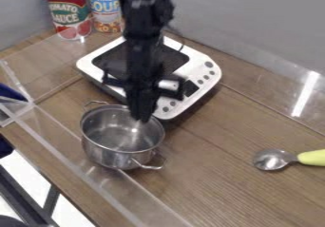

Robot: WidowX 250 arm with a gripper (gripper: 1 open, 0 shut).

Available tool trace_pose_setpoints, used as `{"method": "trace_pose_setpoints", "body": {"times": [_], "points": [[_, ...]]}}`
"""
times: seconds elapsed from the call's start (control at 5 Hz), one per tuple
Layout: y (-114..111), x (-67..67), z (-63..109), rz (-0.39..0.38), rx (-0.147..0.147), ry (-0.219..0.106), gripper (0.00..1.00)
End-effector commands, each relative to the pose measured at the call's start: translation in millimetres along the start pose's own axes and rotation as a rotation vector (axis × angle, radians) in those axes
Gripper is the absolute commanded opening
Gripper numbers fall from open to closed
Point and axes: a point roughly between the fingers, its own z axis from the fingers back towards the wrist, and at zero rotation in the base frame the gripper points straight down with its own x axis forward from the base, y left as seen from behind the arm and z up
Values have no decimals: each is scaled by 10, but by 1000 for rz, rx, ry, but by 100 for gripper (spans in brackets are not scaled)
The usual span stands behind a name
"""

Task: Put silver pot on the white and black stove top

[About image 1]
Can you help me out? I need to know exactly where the tomato sauce can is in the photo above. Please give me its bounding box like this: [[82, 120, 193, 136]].
[[47, 0, 91, 40]]

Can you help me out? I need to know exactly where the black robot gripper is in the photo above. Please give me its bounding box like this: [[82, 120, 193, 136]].
[[102, 39, 186, 123]]

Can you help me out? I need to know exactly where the spoon with yellow handle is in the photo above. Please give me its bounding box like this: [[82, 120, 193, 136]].
[[253, 149, 325, 171]]

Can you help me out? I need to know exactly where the white and black induction stove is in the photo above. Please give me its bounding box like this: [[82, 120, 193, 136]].
[[76, 36, 222, 120]]

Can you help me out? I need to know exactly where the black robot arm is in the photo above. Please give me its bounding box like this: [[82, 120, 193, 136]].
[[102, 0, 186, 123]]

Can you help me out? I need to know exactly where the alphabet soup can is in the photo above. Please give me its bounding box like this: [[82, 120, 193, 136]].
[[88, 0, 122, 33]]

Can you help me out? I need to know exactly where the black table leg frame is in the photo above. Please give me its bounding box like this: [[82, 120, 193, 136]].
[[0, 166, 60, 227]]

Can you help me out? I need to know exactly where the dark blue object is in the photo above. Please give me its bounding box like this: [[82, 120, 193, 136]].
[[0, 83, 27, 159]]

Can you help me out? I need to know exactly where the silver steel pot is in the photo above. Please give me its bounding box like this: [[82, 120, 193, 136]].
[[80, 101, 166, 170]]

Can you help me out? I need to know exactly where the clear acrylic barrier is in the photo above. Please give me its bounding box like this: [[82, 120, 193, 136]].
[[0, 60, 193, 227]]

